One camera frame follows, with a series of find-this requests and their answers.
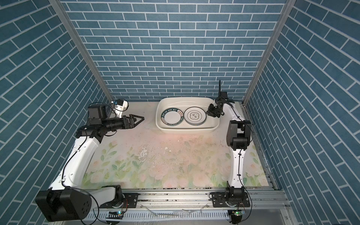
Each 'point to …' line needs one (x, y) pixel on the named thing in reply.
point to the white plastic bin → (183, 103)
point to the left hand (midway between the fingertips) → (143, 119)
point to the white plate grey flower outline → (195, 115)
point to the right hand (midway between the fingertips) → (208, 112)
